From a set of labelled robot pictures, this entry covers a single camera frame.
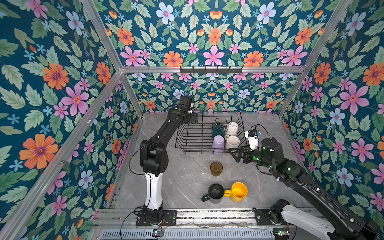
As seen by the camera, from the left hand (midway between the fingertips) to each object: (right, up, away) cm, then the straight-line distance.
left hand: (194, 113), depth 92 cm
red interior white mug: (+24, -18, +1) cm, 30 cm away
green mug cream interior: (+15, -10, +2) cm, 18 cm away
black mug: (+13, -45, -11) cm, 48 cm away
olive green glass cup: (+14, -34, -3) cm, 36 cm away
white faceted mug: (+25, -10, +4) cm, 27 cm away
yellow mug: (+25, -45, -11) cm, 53 cm away
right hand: (+21, -19, -21) cm, 35 cm away
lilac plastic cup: (+14, -19, -5) cm, 24 cm away
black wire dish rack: (+1, -17, +13) cm, 21 cm away
